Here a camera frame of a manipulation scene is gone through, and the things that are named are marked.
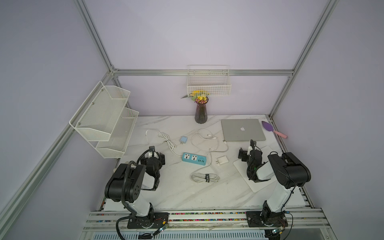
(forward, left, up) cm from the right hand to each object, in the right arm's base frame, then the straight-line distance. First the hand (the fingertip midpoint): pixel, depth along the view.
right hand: (249, 150), depth 99 cm
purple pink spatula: (+21, -21, -2) cm, 30 cm away
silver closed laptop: (+19, +1, 0) cm, 19 cm away
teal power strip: (-7, +38, +3) cm, 38 cm away
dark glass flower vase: (+28, +32, +8) cm, 43 cm away
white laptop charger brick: (-7, +19, +1) cm, 21 cm away
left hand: (-4, +65, +3) cm, 65 cm away
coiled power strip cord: (-18, +32, 0) cm, 37 cm away
